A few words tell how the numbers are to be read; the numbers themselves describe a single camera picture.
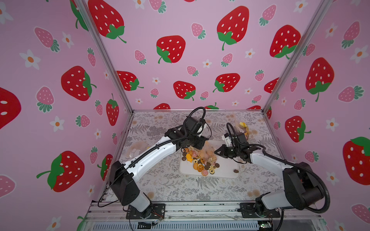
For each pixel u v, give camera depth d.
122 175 0.44
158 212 0.73
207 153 0.90
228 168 0.89
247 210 0.74
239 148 0.70
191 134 0.62
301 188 0.43
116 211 0.74
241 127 1.03
